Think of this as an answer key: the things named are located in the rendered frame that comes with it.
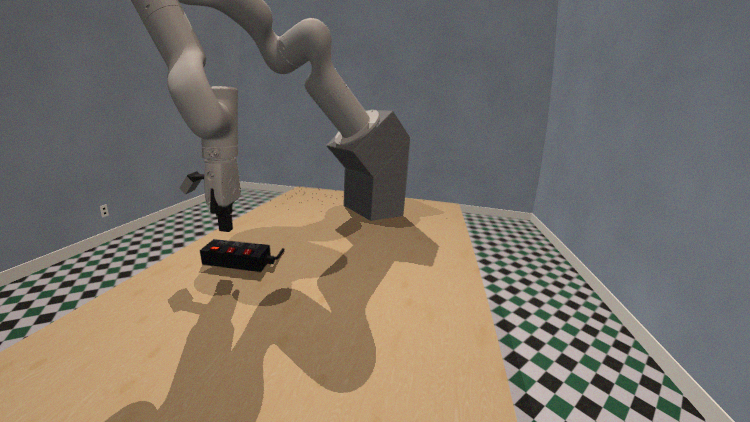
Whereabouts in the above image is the black power strip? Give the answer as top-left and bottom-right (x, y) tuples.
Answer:
(200, 239), (285, 272)

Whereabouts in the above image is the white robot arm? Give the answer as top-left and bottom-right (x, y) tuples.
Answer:
(131, 0), (380, 161)

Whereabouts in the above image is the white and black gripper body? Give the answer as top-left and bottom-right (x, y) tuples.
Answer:
(204, 157), (241, 207)

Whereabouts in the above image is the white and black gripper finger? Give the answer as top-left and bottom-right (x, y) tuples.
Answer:
(210, 188), (231, 232)
(227, 202), (234, 230)

